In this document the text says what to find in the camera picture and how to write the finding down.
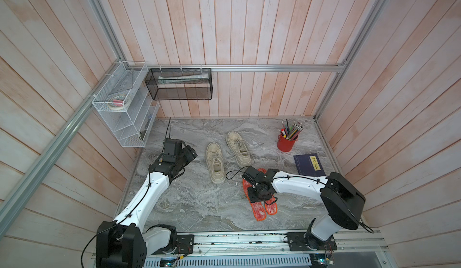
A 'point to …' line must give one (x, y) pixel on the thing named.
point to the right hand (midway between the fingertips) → (252, 197)
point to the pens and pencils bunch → (290, 132)
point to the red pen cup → (284, 143)
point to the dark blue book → (309, 165)
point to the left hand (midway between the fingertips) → (191, 156)
